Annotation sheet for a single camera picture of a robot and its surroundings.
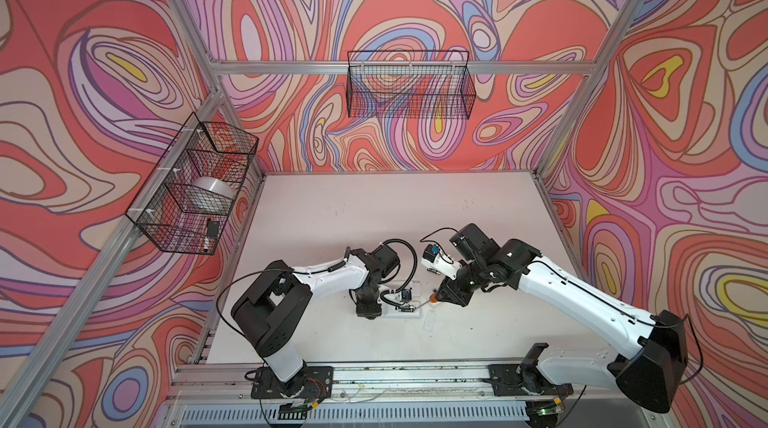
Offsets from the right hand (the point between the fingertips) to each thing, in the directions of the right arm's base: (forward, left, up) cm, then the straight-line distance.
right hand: (445, 299), depth 74 cm
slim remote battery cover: (-1, +3, -14) cm, 14 cm away
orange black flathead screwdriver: (0, +3, 0) cm, 3 cm away
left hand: (+5, +19, -13) cm, 23 cm away
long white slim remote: (+1, +10, -10) cm, 14 cm away
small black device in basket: (+14, +57, +13) cm, 61 cm away
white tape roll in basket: (+23, +57, +20) cm, 65 cm away
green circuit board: (-21, +39, -15) cm, 47 cm away
